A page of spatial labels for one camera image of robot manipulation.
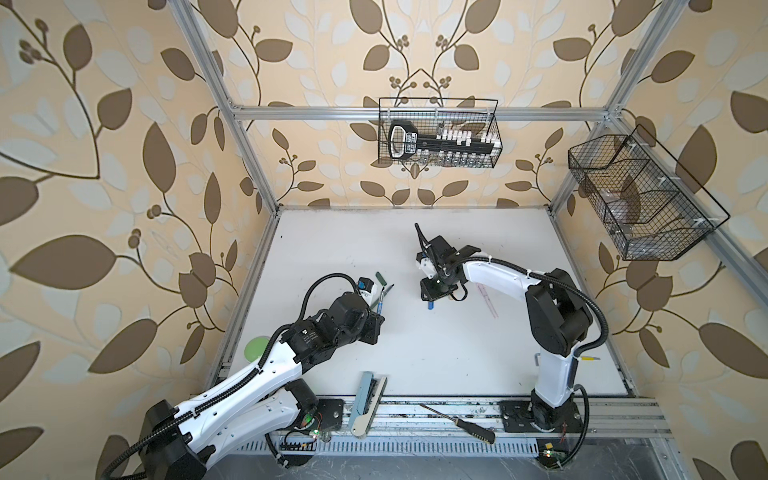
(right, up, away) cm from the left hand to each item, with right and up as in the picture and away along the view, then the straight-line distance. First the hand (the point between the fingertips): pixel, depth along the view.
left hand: (385, 318), depth 76 cm
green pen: (0, +3, +21) cm, 22 cm away
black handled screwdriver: (+23, -26, -6) cm, 35 cm away
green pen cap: (-3, +7, +25) cm, 26 cm away
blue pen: (-2, -1, +20) cm, 20 cm away
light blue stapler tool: (-4, -20, 0) cm, 21 cm away
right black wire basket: (+66, +28, -4) cm, 72 cm away
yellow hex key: (+57, -13, +7) cm, 59 cm away
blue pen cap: (+14, -1, +18) cm, 23 cm away
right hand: (+13, +2, +16) cm, 20 cm away
